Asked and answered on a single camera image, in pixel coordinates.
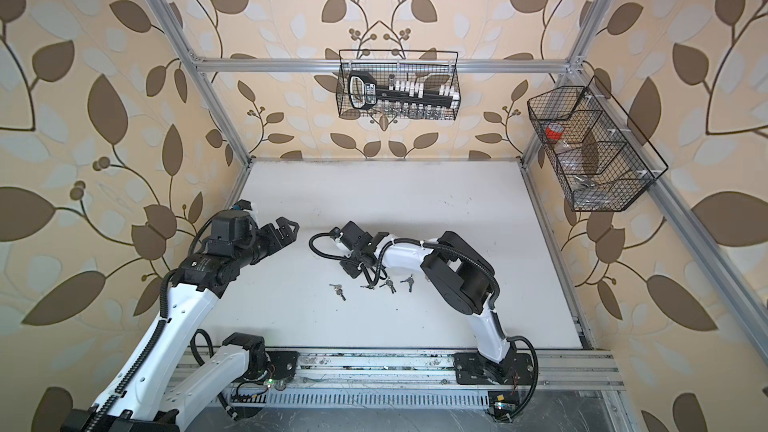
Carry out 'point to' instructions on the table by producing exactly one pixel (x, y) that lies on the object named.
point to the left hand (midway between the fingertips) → (287, 230)
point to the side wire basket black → (604, 160)
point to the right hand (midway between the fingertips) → (351, 263)
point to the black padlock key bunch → (390, 285)
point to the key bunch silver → (369, 286)
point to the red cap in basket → (554, 131)
